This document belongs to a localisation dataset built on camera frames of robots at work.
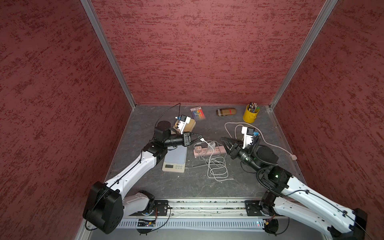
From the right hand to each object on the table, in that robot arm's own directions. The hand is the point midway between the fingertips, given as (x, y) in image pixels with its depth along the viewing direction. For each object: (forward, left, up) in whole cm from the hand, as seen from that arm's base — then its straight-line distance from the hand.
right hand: (219, 143), depth 66 cm
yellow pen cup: (+34, -28, -18) cm, 48 cm away
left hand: (+3, +8, -3) cm, 9 cm away
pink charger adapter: (+9, +9, -22) cm, 25 cm away
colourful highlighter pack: (+42, +9, -27) cm, 51 cm away
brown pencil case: (+43, -13, -27) cm, 52 cm away
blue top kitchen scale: (+4, +24, -27) cm, 36 cm away
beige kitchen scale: (+27, +16, -25) cm, 40 cm away
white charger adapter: (+10, +1, -21) cm, 23 cm away
